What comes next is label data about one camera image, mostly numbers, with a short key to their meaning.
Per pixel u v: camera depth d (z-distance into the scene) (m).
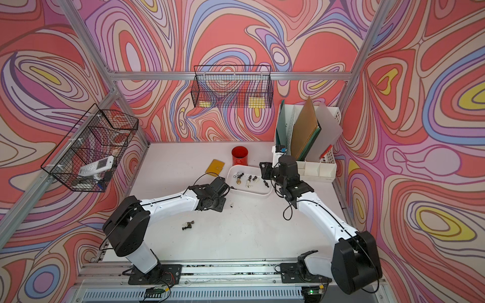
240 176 1.02
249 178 1.02
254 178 1.01
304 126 1.01
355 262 0.41
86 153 0.68
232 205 0.93
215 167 1.07
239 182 1.01
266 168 0.71
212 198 0.65
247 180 1.02
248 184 0.99
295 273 0.73
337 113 1.00
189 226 0.86
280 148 0.70
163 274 0.72
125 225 0.46
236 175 1.03
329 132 0.85
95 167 0.69
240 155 1.01
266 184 0.99
